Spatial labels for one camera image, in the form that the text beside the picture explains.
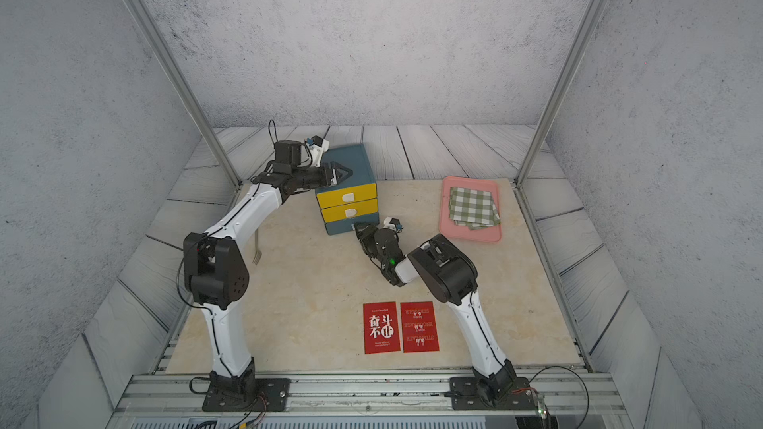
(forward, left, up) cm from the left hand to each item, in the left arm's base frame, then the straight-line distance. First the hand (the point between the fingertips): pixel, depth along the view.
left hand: (350, 174), depth 89 cm
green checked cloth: (+5, -43, -23) cm, 49 cm away
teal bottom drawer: (-5, +4, -19) cm, 20 cm away
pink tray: (-4, -33, -25) cm, 42 cm away
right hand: (-6, +1, -18) cm, 19 cm away
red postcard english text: (-36, -19, -25) cm, 48 cm away
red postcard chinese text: (-36, -8, -25) cm, 45 cm away
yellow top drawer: (-4, +2, -5) cm, 7 cm away
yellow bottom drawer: (-4, +1, -12) cm, 13 cm away
